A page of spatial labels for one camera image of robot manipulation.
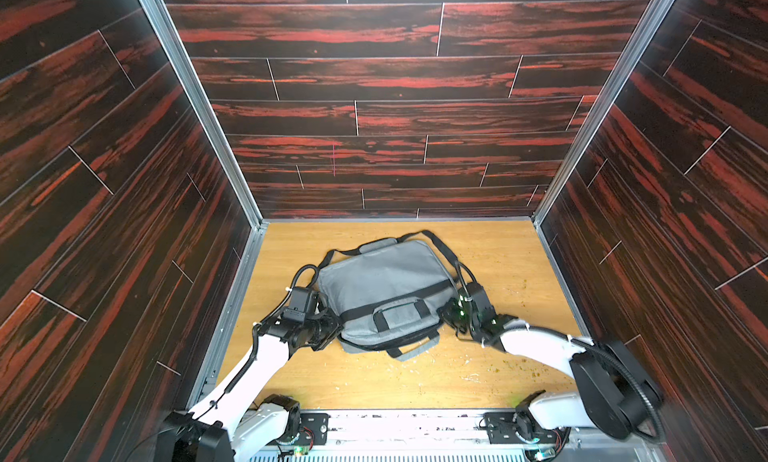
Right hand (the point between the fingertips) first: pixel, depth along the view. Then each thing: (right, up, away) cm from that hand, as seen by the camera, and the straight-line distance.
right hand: (439, 305), depth 91 cm
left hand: (-27, -4, -9) cm, 29 cm away
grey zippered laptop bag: (-16, +3, +3) cm, 16 cm away
